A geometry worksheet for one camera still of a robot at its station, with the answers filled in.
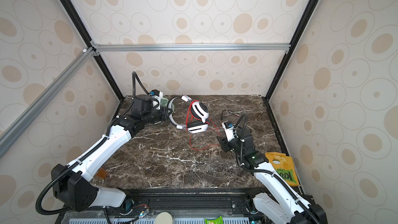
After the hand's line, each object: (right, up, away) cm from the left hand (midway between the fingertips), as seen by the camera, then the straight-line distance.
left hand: (175, 107), depth 76 cm
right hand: (+24, -14, +5) cm, 28 cm away
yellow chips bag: (+59, -32, +9) cm, 67 cm away
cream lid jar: (-3, -47, -11) cm, 48 cm away
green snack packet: (+21, -50, -7) cm, 55 cm away
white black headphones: (+12, -3, -9) cm, 15 cm away
